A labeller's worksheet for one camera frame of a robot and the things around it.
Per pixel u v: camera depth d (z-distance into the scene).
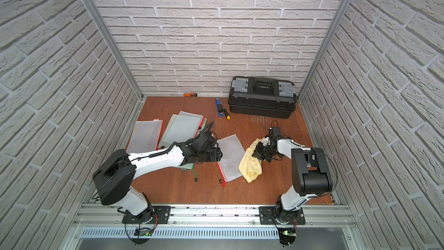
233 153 0.91
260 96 1.00
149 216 0.67
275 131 0.78
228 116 1.07
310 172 0.46
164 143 0.97
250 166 0.85
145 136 1.00
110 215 0.75
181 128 1.06
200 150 0.67
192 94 1.21
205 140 0.67
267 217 0.73
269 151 0.79
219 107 1.11
